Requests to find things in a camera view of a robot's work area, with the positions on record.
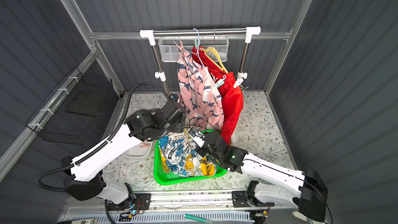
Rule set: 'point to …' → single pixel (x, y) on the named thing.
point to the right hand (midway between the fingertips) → (197, 135)
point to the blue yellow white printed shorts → (179, 157)
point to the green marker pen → (196, 218)
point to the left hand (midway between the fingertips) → (179, 122)
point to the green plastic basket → (162, 179)
